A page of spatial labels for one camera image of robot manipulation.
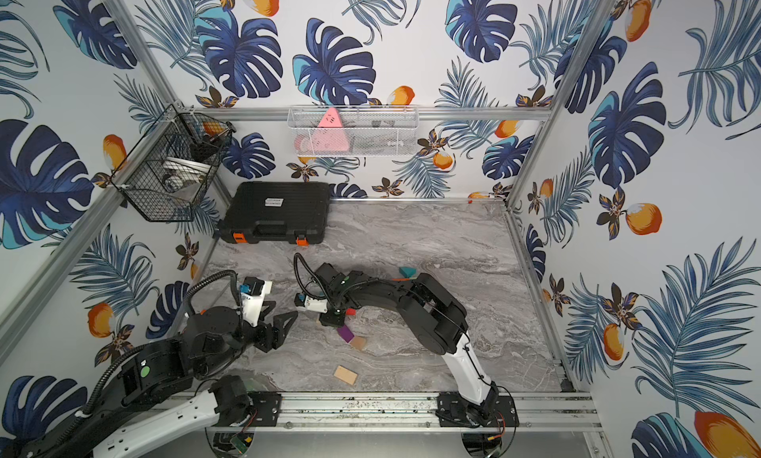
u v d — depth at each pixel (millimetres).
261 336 574
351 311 926
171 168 795
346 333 872
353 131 1004
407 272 983
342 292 649
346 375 799
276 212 1098
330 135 902
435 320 517
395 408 759
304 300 797
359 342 856
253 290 557
